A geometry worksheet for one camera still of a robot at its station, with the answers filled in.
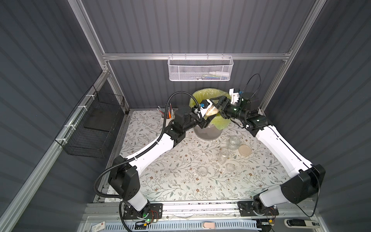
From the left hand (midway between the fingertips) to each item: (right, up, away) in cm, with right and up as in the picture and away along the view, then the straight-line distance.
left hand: (214, 111), depth 70 cm
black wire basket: (-63, -10, +2) cm, 64 cm away
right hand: (0, +4, 0) cm, 4 cm away
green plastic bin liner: (+5, -5, +10) cm, 12 cm away
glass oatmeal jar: (+8, -25, +13) cm, 29 cm away
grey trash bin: (+3, -12, +29) cm, 32 cm away
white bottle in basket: (+8, +26, +23) cm, 36 cm away
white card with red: (-56, -56, -1) cm, 79 cm away
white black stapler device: (+40, -52, -4) cm, 66 cm away
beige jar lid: (+25, -24, +25) cm, 43 cm away
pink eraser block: (-3, -54, -3) cm, 54 cm away
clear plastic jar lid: (+14, -34, +19) cm, 41 cm away
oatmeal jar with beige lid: (+19, -20, +30) cm, 41 cm away
